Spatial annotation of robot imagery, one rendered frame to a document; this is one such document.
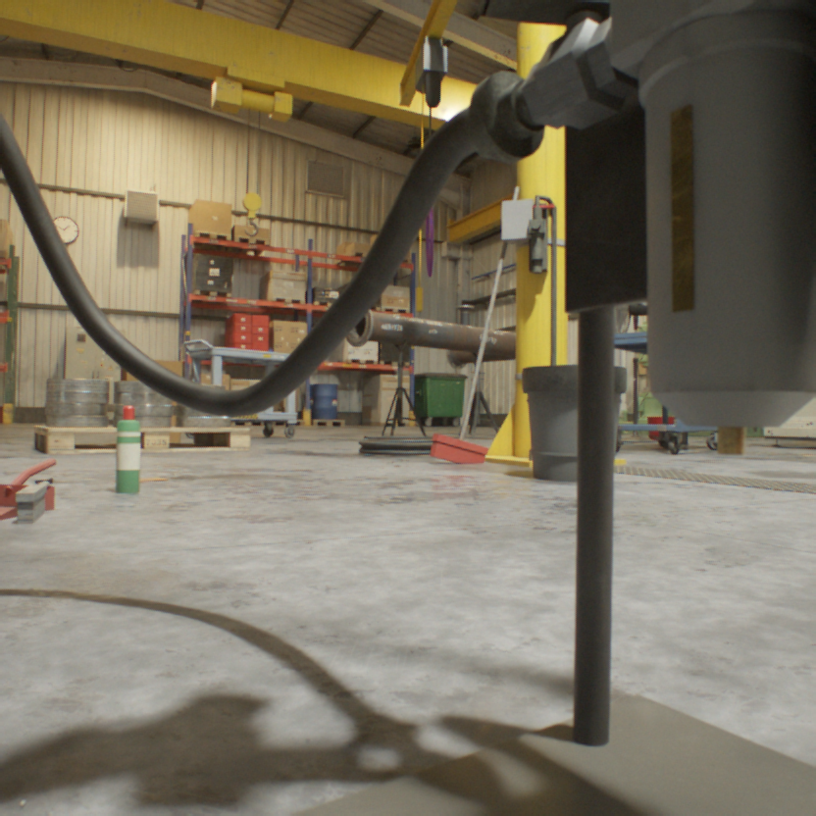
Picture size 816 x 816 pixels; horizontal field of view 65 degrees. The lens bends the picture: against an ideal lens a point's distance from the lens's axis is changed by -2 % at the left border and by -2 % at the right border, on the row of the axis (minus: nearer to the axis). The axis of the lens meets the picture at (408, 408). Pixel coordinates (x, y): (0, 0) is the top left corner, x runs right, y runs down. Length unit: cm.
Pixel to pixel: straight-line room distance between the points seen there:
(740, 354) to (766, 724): 36
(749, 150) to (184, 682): 55
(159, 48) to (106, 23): 81
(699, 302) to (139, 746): 44
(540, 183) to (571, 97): 323
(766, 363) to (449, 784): 30
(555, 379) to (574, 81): 205
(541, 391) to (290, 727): 206
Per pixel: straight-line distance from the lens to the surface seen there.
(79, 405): 435
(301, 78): 1254
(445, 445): 323
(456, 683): 60
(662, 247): 32
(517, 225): 351
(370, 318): 691
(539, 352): 344
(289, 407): 687
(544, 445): 249
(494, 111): 46
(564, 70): 42
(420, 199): 54
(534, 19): 46
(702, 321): 30
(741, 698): 64
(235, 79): 1218
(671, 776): 48
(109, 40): 1202
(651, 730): 54
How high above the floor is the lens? 23
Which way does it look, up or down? 1 degrees up
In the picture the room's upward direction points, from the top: 1 degrees clockwise
